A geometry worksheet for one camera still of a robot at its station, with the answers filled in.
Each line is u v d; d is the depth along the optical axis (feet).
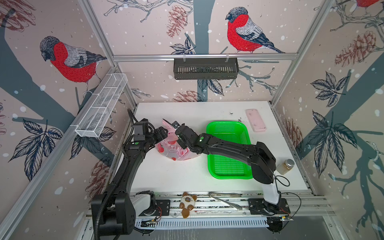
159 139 2.42
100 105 2.57
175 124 2.34
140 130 2.07
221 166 2.88
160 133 2.47
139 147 1.86
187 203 2.38
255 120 3.61
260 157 1.70
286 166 2.57
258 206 2.41
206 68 3.40
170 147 2.75
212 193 2.60
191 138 2.04
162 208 2.40
